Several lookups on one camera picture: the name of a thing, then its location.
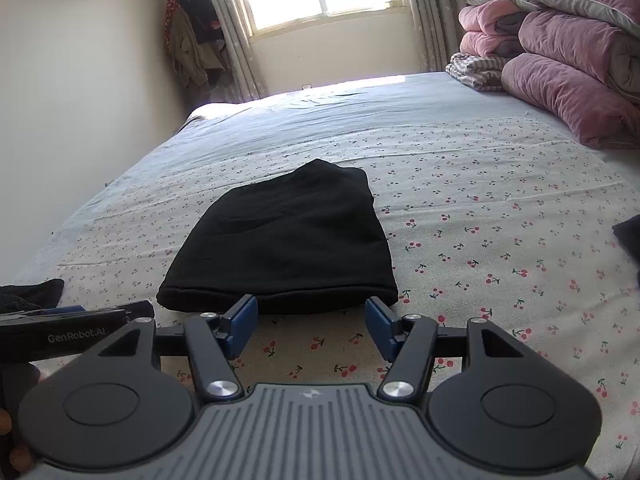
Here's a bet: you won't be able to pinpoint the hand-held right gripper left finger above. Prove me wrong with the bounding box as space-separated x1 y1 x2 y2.
97 294 259 403

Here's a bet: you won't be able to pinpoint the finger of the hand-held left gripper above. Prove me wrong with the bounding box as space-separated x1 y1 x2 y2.
60 300 156 323

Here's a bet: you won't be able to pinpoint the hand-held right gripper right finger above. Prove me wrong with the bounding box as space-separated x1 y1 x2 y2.
365 296 543 403

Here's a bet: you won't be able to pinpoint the black pants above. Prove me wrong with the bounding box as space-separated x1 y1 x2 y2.
157 158 399 315

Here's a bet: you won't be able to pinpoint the person's left hand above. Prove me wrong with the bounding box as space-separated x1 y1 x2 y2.
0 405 36 473

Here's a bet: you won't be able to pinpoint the bed with cherry print sheet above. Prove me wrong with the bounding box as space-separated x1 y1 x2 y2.
0 71 640 480

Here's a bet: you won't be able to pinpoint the light blue bed sheet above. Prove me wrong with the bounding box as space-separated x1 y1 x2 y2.
10 71 616 286

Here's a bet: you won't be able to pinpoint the khaki hanging jacket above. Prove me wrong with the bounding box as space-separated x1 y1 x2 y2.
164 0 226 89

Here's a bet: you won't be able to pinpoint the striped folded blanket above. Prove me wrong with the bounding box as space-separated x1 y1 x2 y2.
446 52 511 92

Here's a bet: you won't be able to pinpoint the grey patterned curtain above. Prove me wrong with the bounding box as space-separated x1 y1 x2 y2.
400 0 478 76
187 0 268 106

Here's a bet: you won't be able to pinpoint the dark hanging jacket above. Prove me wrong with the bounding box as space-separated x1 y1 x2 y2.
175 0 226 56

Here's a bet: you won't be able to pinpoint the mauve folded quilt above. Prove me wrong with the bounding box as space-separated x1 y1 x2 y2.
501 10 640 151

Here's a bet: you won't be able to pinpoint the light pink quilt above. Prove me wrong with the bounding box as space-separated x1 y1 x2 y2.
458 0 526 58

